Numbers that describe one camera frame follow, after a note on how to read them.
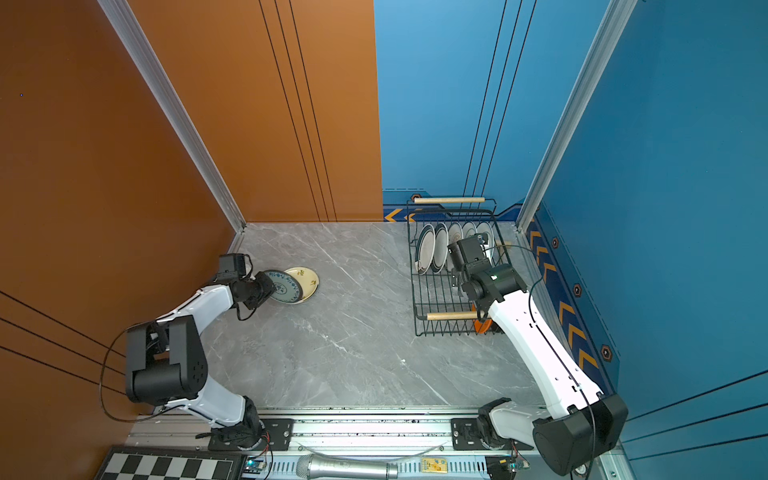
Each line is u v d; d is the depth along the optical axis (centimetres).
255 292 82
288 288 98
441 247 99
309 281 102
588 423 37
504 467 70
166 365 46
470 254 55
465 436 72
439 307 94
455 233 103
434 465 68
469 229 103
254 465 70
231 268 74
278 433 74
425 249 105
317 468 67
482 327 83
